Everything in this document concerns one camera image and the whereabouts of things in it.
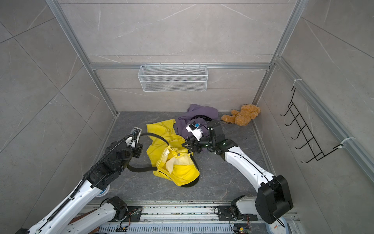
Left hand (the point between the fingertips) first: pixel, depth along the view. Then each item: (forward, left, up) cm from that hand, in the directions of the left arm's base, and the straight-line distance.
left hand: (138, 135), depth 71 cm
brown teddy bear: (+34, -71, -21) cm, 81 cm away
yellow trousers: (-9, -17, -14) cm, 24 cm away
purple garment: (+37, -37, -26) cm, 58 cm away
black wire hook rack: (-6, -80, +3) cm, 80 cm away
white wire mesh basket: (+48, -15, +1) cm, 50 cm away
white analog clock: (-37, -68, -26) cm, 82 cm away
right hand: (-1, -24, -6) cm, 25 cm away
